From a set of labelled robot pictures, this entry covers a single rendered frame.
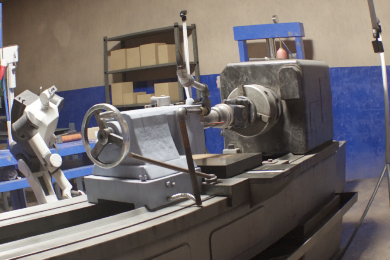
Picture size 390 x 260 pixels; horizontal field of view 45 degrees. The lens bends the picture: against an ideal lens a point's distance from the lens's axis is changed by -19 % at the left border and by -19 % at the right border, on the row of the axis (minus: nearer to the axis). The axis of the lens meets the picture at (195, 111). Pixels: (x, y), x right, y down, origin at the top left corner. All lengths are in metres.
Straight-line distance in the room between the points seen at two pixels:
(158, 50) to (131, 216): 5.21
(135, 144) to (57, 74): 6.88
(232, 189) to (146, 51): 5.10
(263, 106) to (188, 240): 1.06
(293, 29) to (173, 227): 4.32
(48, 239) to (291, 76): 1.75
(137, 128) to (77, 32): 6.54
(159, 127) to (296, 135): 1.04
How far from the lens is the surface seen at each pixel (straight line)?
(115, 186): 1.92
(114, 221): 1.69
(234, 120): 2.53
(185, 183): 2.01
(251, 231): 2.27
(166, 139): 2.02
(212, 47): 6.90
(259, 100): 2.72
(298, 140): 2.87
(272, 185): 2.08
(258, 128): 2.74
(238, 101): 2.60
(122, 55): 7.24
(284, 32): 5.89
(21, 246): 1.41
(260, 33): 6.01
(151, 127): 1.97
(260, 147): 2.97
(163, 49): 6.82
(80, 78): 8.30
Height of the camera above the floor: 1.23
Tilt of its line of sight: 3 degrees down
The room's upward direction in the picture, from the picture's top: 5 degrees counter-clockwise
